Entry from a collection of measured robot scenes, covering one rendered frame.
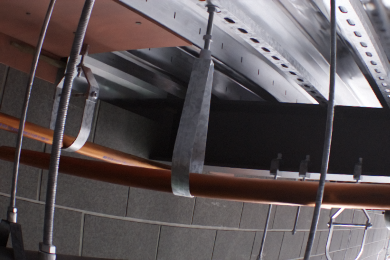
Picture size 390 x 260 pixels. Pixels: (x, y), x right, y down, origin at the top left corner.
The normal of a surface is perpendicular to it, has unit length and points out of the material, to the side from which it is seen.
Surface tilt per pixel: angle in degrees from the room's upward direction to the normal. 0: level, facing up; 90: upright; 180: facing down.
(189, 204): 90
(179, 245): 90
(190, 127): 74
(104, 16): 180
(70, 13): 180
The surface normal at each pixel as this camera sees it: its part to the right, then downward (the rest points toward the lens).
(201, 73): -0.12, -0.44
